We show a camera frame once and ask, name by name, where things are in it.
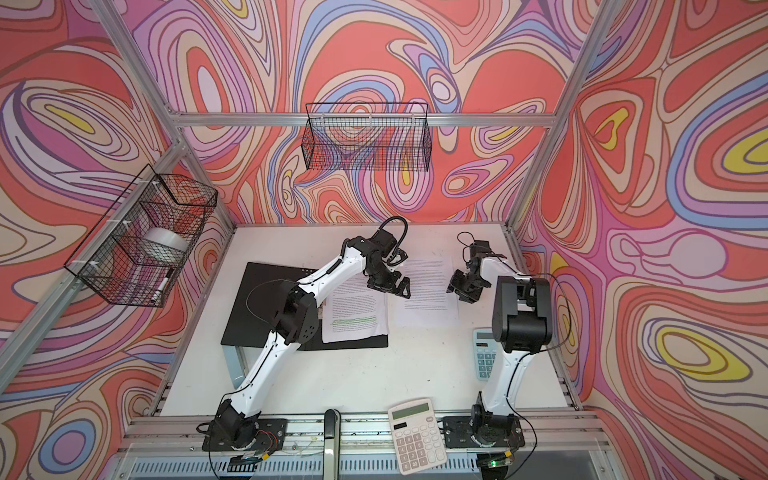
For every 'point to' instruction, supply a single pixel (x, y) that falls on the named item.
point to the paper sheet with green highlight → (356, 311)
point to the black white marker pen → (161, 287)
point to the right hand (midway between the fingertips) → (455, 297)
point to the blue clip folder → (254, 308)
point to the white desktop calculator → (416, 436)
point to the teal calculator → (485, 350)
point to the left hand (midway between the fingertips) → (402, 290)
